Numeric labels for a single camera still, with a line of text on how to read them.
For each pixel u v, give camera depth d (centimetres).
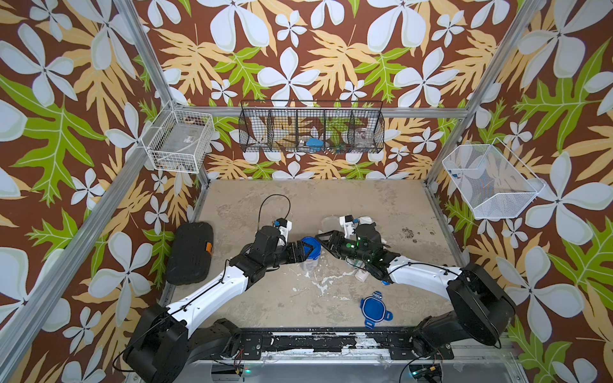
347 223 79
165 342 40
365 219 105
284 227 74
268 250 64
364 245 66
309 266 86
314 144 96
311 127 98
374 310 81
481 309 44
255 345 74
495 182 82
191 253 89
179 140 86
